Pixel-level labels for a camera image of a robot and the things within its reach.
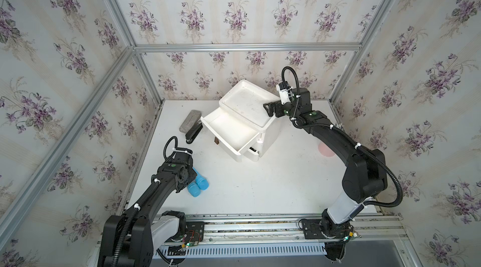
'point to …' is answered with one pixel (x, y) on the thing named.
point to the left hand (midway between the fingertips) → (190, 178)
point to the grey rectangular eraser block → (191, 120)
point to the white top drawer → (232, 135)
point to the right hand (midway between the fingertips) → (276, 105)
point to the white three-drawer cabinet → (245, 102)
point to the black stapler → (190, 136)
